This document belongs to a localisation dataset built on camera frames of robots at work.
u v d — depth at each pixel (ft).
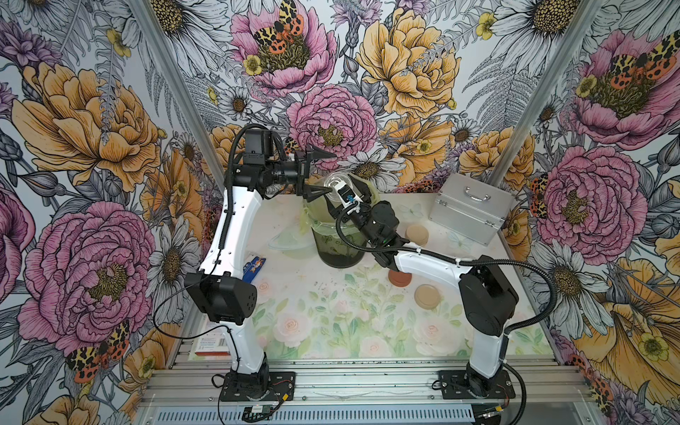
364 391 2.44
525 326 1.60
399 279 3.06
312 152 2.03
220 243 1.56
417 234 3.13
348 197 2.11
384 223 2.02
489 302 1.63
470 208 3.25
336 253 3.25
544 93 2.87
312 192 2.32
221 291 1.55
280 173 2.05
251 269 3.11
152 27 2.41
